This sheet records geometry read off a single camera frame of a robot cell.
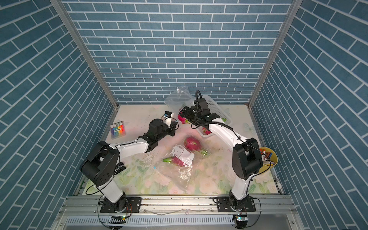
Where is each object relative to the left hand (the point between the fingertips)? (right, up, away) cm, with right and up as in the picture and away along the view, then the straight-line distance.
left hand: (180, 123), depth 89 cm
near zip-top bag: (+2, -29, -9) cm, 31 cm away
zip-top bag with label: (-3, +18, +23) cm, 29 cm away
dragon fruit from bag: (+2, +2, -8) cm, 9 cm away
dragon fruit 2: (-3, -22, -5) cm, 23 cm away
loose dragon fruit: (+10, -14, 0) cm, 17 cm away
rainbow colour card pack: (-46, -6, +13) cm, 48 cm away
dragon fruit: (+17, -6, +7) cm, 20 cm away
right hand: (+3, +5, -3) cm, 6 cm away
